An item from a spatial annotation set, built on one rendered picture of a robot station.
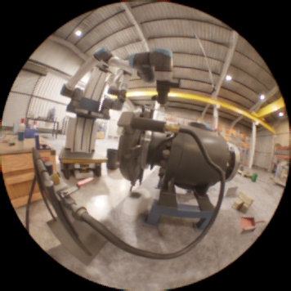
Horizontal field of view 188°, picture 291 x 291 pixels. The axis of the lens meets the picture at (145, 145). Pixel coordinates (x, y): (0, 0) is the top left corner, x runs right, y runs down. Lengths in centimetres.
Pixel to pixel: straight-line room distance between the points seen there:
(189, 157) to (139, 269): 81
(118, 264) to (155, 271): 21
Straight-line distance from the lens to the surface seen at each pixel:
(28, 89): 910
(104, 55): 99
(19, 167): 89
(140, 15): 805
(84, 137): 147
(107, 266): 68
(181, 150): 63
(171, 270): 73
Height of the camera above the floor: 68
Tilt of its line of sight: 4 degrees down
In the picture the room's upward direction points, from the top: 10 degrees clockwise
